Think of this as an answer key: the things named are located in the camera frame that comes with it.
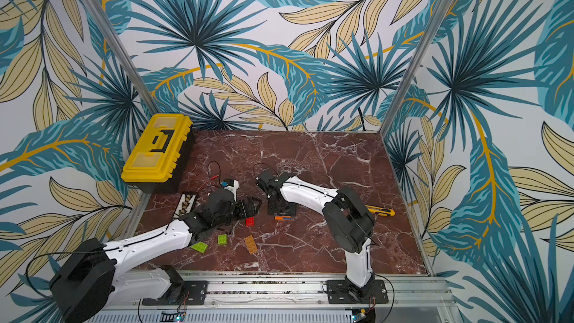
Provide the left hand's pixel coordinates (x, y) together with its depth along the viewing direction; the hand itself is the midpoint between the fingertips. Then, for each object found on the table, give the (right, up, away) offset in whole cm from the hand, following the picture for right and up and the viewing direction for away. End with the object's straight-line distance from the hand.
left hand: (253, 207), depth 83 cm
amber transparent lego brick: (-1, -14, 0) cm, 14 cm away
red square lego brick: (-2, -7, +4) cm, 8 cm away
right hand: (+10, -3, +6) cm, 12 cm away
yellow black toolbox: (-37, +16, +2) cm, 41 cm away
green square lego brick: (-12, -12, 0) cm, 17 cm away
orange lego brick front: (+11, -6, +7) cm, 14 cm away
